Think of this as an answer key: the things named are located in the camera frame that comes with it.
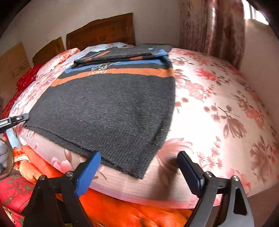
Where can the window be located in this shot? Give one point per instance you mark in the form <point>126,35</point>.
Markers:
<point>251,13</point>

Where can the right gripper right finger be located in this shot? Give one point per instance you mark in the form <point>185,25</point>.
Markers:
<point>234,206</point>

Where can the dark striped knit sweater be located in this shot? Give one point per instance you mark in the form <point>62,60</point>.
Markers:
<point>118,101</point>

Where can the red patterned blanket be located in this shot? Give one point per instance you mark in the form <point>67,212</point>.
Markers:
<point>16,190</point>

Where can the pink floral curtain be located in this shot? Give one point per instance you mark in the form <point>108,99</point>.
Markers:
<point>214,27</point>

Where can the pink floral pillow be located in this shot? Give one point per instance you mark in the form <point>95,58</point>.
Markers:
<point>55,61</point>

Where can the small wooden headboard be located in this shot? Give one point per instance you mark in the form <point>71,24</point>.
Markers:
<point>49,51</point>

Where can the left gloved hand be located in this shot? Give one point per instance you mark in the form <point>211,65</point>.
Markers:
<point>4,156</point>

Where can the pink floral bed quilt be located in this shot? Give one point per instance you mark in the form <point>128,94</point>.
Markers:
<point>222,125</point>

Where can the large wooden headboard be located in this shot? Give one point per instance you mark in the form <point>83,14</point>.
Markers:
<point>102,31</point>

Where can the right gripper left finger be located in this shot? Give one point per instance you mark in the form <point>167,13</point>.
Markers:
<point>43,209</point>

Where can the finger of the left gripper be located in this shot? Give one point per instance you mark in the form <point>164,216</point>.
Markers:
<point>10,122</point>

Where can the orange blanket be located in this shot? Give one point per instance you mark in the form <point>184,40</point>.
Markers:
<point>101,209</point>

